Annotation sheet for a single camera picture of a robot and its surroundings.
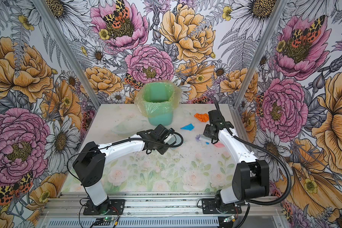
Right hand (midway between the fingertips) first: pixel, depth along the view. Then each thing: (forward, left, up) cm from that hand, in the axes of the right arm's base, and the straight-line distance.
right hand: (209, 137), depth 87 cm
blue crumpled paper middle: (+18, +10, -13) cm, 24 cm away
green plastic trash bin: (+35, +31, +1) cm, 47 cm away
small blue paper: (+2, -1, -11) cm, 11 cm away
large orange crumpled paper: (+25, -2, -11) cm, 28 cm away
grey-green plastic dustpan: (-7, +22, +9) cm, 25 cm away
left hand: (-4, +28, -6) cm, 29 cm away
